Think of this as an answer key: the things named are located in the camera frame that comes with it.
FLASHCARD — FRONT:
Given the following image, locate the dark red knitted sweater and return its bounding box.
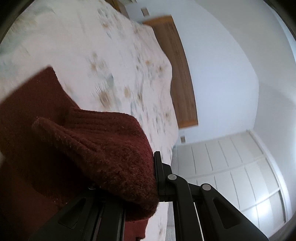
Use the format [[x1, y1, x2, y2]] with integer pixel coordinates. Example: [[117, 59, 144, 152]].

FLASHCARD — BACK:
[[1, 67, 159, 240]]

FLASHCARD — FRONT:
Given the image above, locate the white panelled wardrobe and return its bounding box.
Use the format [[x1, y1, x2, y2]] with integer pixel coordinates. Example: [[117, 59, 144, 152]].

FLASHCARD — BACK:
[[171, 130, 292, 237]]

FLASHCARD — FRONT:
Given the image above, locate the wooden bed headboard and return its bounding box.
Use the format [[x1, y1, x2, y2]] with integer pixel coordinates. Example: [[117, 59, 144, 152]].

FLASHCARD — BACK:
[[143, 15, 199, 128]]

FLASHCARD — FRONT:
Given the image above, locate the floral sunflower bed duvet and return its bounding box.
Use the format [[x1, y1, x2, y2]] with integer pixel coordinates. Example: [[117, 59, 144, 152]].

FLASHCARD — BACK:
[[1, 1, 178, 240]]

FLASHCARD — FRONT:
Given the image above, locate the beige wall socket plate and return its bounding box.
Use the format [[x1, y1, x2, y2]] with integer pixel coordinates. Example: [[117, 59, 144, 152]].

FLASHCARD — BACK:
[[141, 8, 149, 16]]

